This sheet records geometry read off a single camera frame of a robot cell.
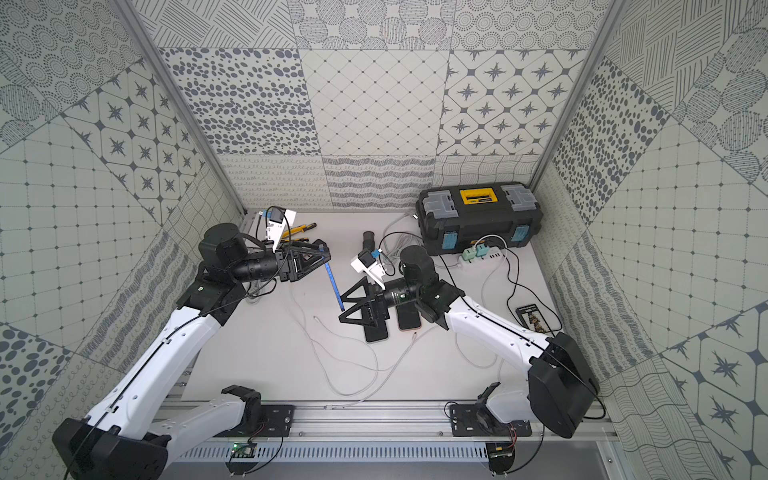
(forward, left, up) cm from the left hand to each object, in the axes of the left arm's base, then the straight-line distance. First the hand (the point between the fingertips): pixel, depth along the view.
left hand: (322, 245), depth 63 cm
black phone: (-4, -10, -37) cm, 39 cm away
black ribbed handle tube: (+32, -4, -36) cm, 48 cm away
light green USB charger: (+22, -40, -31) cm, 55 cm away
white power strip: (+24, -51, -36) cm, 66 cm away
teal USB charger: (+24, -44, -31) cm, 59 cm away
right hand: (-9, -5, -11) cm, 15 cm away
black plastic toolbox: (+27, -32, -20) cm, 47 cm away
